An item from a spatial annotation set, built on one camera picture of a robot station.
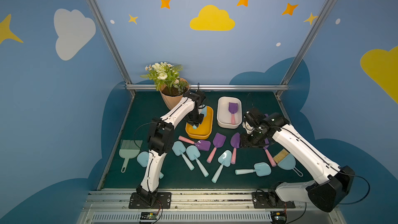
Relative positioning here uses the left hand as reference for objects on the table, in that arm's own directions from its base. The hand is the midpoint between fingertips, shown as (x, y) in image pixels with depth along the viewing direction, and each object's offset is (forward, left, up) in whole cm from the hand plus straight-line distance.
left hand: (196, 122), depth 94 cm
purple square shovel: (+16, -25, -5) cm, 30 cm away
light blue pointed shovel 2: (-19, -17, -8) cm, 27 cm away
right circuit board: (-46, -41, -11) cm, 63 cm away
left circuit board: (-47, +21, -10) cm, 52 cm away
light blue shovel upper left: (-13, +10, -8) cm, 19 cm away
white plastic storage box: (+13, -19, -10) cm, 25 cm away
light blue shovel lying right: (-24, -38, -8) cm, 45 cm away
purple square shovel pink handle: (-8, -14, -9) cm, 18 cm away
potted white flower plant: (+22, +17, +8) cm, 29 cm away
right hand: (-17, -25, +9) cm, 32 cm away
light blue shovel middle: (-17, +1, -8) cm, 18 cm away
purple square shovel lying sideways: (-11, -5, -8) cm, 14 cm away
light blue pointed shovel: (+11, -5, -2) cm, 12 cm away
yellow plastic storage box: (+1, -6, -9) cm, 11 cm away
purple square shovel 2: (-21, -44, -7) cm, 49 cm away
